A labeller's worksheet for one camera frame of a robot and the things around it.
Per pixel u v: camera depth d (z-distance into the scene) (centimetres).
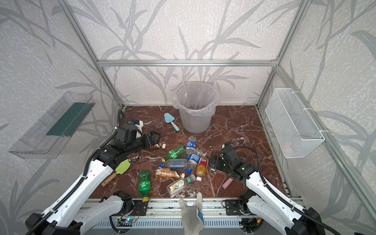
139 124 68
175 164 84
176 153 90
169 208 75
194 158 86
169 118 112
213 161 72
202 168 82
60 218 38
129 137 55
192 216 71
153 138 66
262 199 49
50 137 65
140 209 73
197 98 105
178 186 75
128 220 71
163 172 80
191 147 93
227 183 80
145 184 76
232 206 74
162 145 94
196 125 104
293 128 64
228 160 62
